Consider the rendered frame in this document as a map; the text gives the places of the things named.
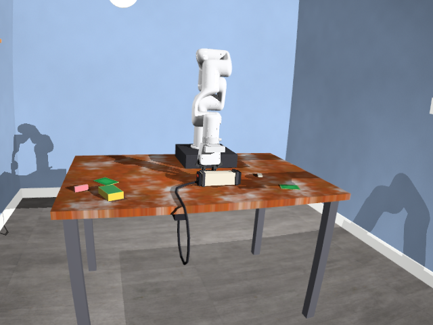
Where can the small pink block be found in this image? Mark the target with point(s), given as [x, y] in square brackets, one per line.
[80, 188]

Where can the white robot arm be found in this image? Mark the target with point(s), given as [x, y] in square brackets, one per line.
[214, 64]

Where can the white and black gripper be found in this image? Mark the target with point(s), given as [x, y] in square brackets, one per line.
[208, 158]

